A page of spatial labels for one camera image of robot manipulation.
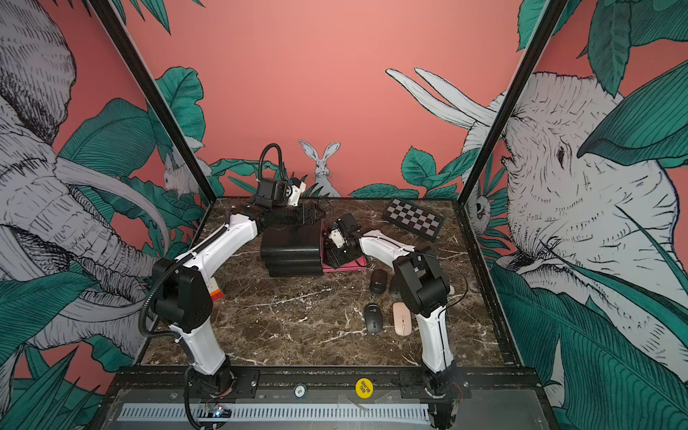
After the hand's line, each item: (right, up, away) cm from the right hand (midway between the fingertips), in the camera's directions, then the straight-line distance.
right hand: (335, 254), depth 97 cm
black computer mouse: (+13, -20, -11) cm, 26 cm away
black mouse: (+15, -9, -4) cm, 18 cm away
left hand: (-5, +16, -11) cm, 20 cm away
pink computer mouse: (+22, -19, -13) cm, 32 cm away
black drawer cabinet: (-13, +3, -14) cm, 19 cm away
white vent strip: (-12, -39, -27) cm, 49 cm away
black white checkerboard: (+32, +13, +14) cm, 38 cm away
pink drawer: (+8, -2, -11) cm, 14 cm away
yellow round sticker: (+9, -34, -24) cm, 43 cm away
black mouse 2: (+21, -11, -6) cm, 25 cm away
